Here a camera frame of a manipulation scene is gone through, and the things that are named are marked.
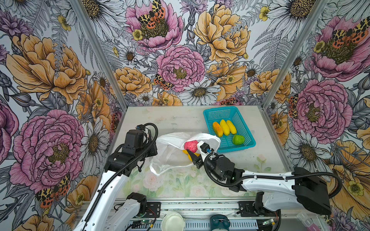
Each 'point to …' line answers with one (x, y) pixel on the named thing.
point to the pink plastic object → (310, 221)
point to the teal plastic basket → (234, 115)
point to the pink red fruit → (191, 145)
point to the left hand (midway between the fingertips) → (155, 150)
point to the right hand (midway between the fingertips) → (191, 149)
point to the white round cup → (173, 221)
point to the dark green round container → (219, 222)
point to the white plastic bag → (178, 149)
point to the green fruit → (238, 139)
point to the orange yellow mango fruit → (218, 129)
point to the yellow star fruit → (186, 152)
